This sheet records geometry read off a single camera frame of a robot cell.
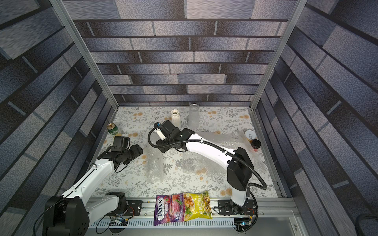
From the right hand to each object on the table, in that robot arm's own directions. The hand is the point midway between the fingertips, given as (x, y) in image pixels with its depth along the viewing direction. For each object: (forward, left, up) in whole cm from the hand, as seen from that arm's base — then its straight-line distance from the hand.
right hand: (160, 142), depth 79 cm
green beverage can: (+13, +35, -6) cm, 38 cm away
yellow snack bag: (-28, -20, -14) cm, 37 cm away
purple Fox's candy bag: (-29, -7, -14) cm, 33 cm away
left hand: (-1, +14, -9) cm, 17 cm away
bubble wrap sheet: (-6, -16, -17) cm, 25 cm away
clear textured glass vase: (+24, -18, -5) cm, 31 cm away
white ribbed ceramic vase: (+20, -6, -3) cm, 22 cm away
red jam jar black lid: (+9, -60, -16) cm, 62 cm away
